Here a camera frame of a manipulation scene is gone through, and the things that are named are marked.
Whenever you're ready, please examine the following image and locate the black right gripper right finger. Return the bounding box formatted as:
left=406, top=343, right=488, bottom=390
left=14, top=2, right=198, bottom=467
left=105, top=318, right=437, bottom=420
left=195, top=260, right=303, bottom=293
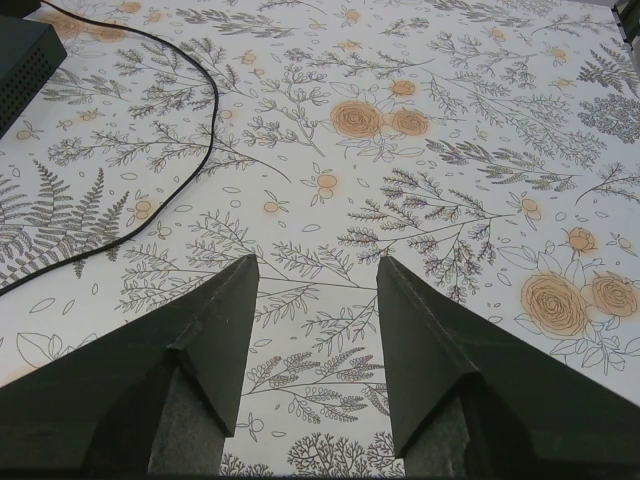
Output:
left=377, top=257, right=639, bottom=476

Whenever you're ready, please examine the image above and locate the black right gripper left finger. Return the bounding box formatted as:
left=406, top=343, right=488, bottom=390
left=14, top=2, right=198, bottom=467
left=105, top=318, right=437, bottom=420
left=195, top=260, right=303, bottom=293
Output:
left=1, top=255, right=259, bottom=472

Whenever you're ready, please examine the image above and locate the black ethernet cable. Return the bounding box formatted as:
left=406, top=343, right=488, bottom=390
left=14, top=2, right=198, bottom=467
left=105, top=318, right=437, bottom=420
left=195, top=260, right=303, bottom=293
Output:
left=0, top=0, right=220, bottom=296

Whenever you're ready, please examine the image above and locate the black network switch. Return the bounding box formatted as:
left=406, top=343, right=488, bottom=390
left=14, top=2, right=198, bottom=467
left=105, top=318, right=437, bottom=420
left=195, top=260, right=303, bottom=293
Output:
left=0, top=16, right=67, bottom=137

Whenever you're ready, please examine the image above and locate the floral patterned table mat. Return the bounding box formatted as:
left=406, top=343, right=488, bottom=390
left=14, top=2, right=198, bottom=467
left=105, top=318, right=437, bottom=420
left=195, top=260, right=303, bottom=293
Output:
left=1, top=1, right=639, bottom=478

